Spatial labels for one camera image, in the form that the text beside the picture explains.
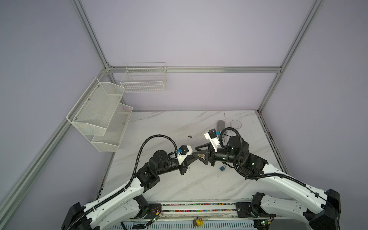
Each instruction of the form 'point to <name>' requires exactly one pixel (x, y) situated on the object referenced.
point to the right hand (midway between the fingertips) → (194, 151)
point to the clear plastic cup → (235, 124)
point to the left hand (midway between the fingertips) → (196, 157)
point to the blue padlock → (222, 168)
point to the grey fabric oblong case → (221, 125)
